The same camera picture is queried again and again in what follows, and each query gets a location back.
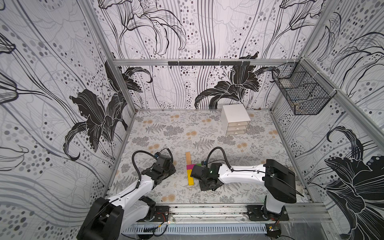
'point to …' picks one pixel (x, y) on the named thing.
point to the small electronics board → (273, 230)
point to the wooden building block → (188, 158)
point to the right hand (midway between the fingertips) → (205, 186)
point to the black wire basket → (305, 91)
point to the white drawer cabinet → (235, 119)
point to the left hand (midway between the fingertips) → (174, 170)
